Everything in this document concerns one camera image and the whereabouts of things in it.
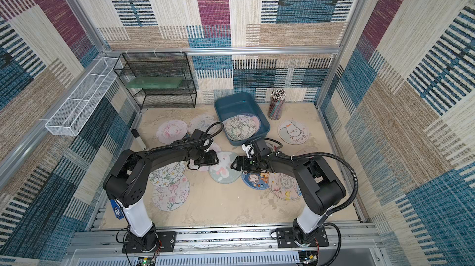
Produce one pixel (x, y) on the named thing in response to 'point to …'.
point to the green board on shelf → (153, 83)
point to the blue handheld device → (117, 209)
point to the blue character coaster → (255, 180)
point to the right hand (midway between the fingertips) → (240, 170)
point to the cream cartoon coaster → (283, 186)
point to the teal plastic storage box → (227, 105)
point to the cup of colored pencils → (278, 96)
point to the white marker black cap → (137, 136)
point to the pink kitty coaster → (171, 131)
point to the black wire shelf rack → (159, 65)
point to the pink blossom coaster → (171, 197)
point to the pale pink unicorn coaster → (257, 123)
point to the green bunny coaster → (223, 172)
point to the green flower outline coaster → (240, 127)
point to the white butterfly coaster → (201, 122)
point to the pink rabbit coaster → (307, 150)
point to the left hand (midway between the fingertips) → (217, 162)
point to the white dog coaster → (293, 132)
